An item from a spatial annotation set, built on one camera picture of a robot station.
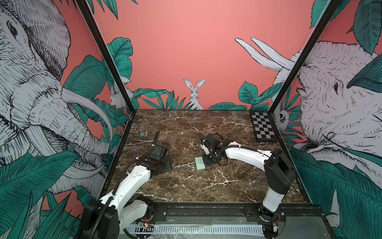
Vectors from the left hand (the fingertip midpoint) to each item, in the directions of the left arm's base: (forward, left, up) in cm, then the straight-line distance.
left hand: (168, 164), depth 85 cm
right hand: (+2, -21, 0) cm, 21 cm away
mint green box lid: (+1, -19, -3) cm, 19 cm away
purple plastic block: (+13, +23, -5) cm, 27 cm away
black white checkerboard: (+28, -68, -3) cm, 73 cm away
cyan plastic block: (+25, +21, -5) cm, 34 cm away
